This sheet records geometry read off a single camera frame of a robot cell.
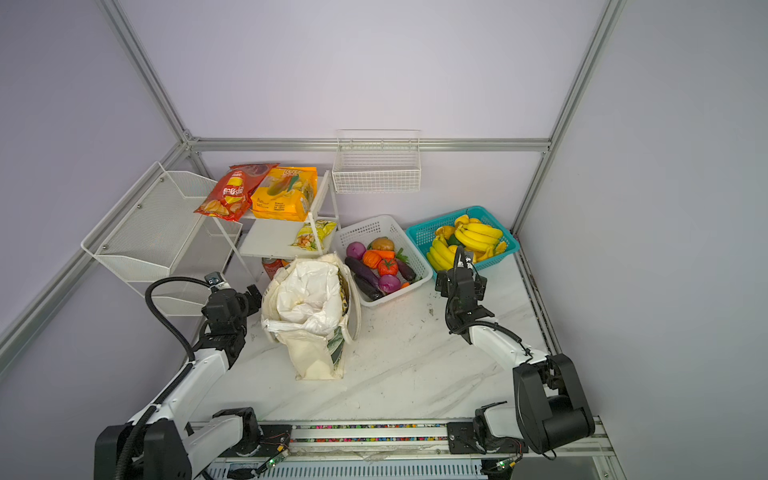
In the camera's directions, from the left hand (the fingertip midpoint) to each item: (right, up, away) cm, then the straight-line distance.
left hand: (236, 295), depth 84 cm
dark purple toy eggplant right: (+50, +6, +20) cm, 54 cm away
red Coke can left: (+4, +8, +14) cm, 17 cm away
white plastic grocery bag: (+22, -1, -2) cm, 22 cm away
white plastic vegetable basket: (+46, +21, +26) cm, 57 cm away
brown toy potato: (+41, +16, +27) cm, 52 cm away
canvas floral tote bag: (+25, -16, -5) cm, 30 cm away
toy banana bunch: (+75, +18, +20) cm, 80 cm away
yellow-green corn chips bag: (+17, +17, +9) cm, 26 cm away
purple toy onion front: (+44, +3, +12) cm, 45 cm away
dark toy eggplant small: (+37, 0, +14) cm, 40 cm away
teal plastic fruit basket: (+56, +19, +28) cm, 65 cm away
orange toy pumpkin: (+37, +11, +20) cm, 44 cm away
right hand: (+65, +7, +5) cm, 66 cm away
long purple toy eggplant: (+35, +6, +18) cm, 39 cm away
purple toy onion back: (+31, +14, +23) cm, 41 cm away
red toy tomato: (+43, +8, +18) cm, 47 cm away
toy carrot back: (+42, +13, +24) cm, 50 cm away
